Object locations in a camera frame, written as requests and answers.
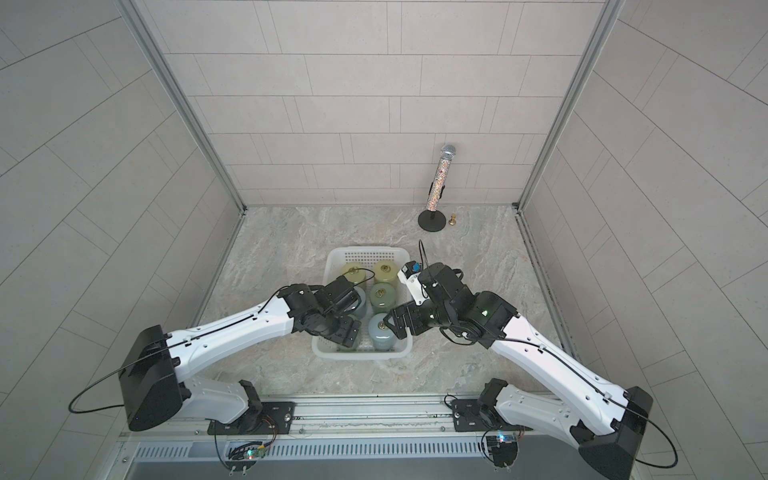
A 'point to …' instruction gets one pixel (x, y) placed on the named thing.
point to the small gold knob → (452, 221)
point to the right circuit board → (504, 449)
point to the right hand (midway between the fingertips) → (399, 318)
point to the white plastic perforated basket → (335, 257)
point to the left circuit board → (242, 458)
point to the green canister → (382, 297)
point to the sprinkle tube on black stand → (431, 219)
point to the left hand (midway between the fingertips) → (349, 331)
